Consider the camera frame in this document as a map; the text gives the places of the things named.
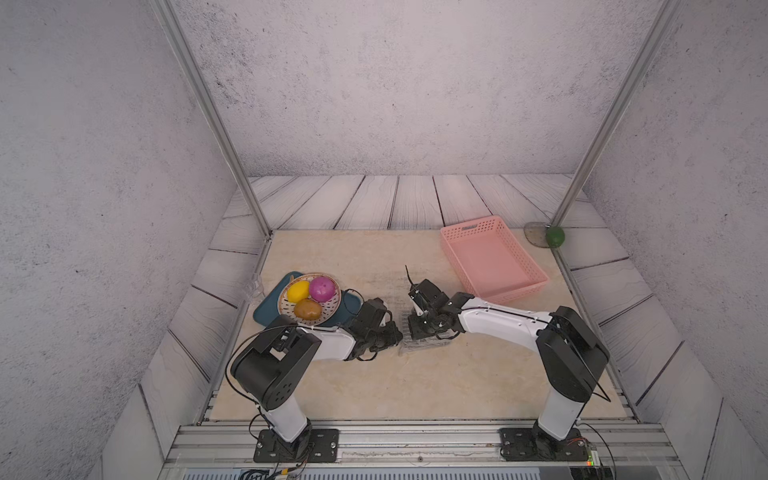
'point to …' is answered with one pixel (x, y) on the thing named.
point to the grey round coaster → (536, 233)
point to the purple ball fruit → (322, 289)
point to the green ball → (555, 236)
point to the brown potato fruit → (307, 309)
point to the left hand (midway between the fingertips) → (408, 338)
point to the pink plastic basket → (493, 263)
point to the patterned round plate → (329, 308)
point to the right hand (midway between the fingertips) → (413, 330)
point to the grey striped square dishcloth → (409, 344)
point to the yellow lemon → (298, 291)
